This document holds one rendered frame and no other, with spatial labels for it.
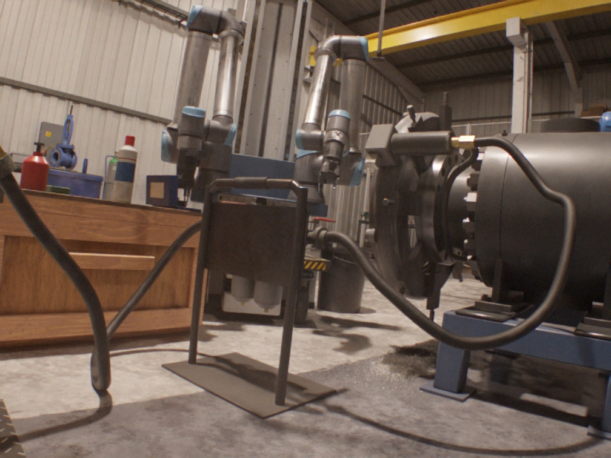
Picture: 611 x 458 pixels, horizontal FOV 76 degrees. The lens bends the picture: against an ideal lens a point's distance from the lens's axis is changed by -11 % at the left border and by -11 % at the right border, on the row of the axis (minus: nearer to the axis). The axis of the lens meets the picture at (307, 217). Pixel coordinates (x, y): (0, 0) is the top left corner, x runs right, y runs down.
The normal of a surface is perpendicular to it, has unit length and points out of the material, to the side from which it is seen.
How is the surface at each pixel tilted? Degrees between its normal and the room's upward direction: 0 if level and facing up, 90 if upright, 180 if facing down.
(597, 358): 90
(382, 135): 68
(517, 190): 82
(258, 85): 90
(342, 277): 93
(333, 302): 93
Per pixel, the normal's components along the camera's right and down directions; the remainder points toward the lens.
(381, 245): -0.61, 0.38
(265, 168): 0.24, 0.00
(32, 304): 0.78, 0.07
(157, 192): -0.62, 0.02
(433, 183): -0.56, -0.37
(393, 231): -0.10, 0.23
